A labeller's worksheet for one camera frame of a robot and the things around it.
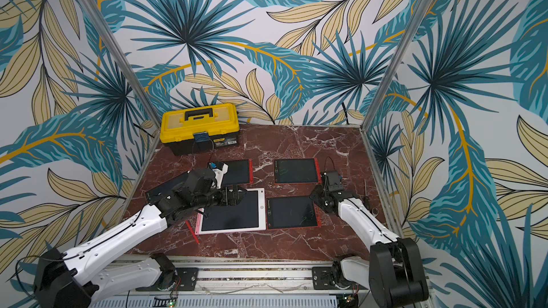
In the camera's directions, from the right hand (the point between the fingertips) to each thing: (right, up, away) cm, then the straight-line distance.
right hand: (315, 195), depth 88 cm
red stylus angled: (-50, -13, -4) cm, 52 cm away
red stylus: (+4, +6, +12) cm, 14 cm away
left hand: (-30, +3, -12) cm, 33 cm away
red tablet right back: (-6, +9, +13) cm, 16 cm away
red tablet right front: (-10, -8, +2) cm, 13 cm away
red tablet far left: (-70, 0, +9) cm, 71 cm away
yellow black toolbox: (-51, +29, +9) cm, 59 cm away
